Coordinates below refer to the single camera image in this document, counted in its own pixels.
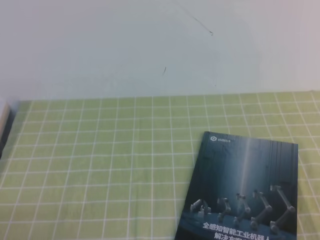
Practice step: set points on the robot brochure book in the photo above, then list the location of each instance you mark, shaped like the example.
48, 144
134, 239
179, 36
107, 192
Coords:
241, 188

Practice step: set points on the green checkered tablecloth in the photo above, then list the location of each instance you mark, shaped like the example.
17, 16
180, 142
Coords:
119, 168

